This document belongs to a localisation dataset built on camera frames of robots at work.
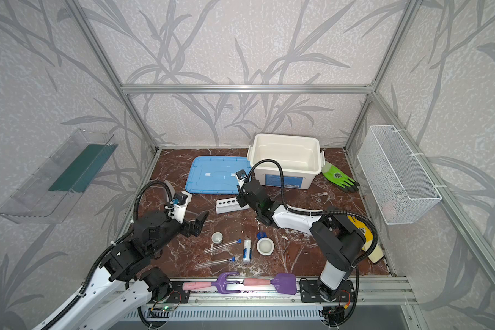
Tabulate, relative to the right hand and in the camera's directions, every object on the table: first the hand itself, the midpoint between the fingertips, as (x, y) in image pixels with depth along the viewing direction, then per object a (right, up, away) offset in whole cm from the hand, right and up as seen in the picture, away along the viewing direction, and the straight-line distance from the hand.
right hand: (240, 178), depth 88 cm
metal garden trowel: (-36, -6, +14) cm, 39 cm away
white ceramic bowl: (+11, -28, -3) cm, 30 cm away
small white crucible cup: (-10, -25, -2) cm, 27 cm away
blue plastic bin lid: (-16, +1, +21) cm, 26 cm away
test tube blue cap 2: (-2, -32, -5) cm, 33 cm away
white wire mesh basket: (+51, -2, -27) cm, 58 cm away
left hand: (-13, -7, -16) cm, 22 cm away
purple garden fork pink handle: (-6, -38, -14) cm, 41 cm away
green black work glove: (+49, -1, +19) cm, 52 cm away
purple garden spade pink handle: (+18, -38, -12) cm, 44 cm away
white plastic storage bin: (+31, +10, +25) cm, 41 cm away
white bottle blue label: (+3, -28, -6) cm, 29 cm away
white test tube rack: (-6, -13, +6) cm, 15 cm away
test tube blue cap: (-1, -26, -1) cm, 26 cm away
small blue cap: (+9, -24, -1) cm, 25 cm away
